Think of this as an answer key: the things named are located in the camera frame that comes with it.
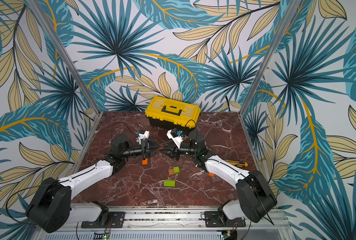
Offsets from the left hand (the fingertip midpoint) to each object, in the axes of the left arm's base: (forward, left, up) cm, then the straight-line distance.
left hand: (161, 149), depth 72 cm
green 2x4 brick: (-8, -4, -24) cm, 25 cm away
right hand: (+2, 0, -1) cm, 3 cm away
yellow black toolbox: (+30, -4, -6) cm, 31 cm away
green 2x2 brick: (-1, -7, -21) cm, 22 cm away
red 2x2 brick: (0, 0, +1) cm, 1 cm away
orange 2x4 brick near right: (-3, -28, -22) cm, 36 cm away
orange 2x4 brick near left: (+4, +12, -22) cm, 26 cm away
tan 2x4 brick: (-2, -4, -22) cm, 23 cm away
